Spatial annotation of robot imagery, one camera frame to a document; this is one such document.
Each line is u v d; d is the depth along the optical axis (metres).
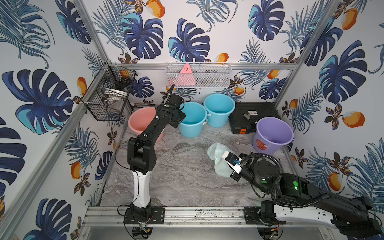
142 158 0.53
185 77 0.90
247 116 1.06
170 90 0.78
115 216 0.75
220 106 1.05
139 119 0.95
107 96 0.84
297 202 0.43
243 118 1.06
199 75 0.92
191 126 0.92
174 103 0.73
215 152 0.58
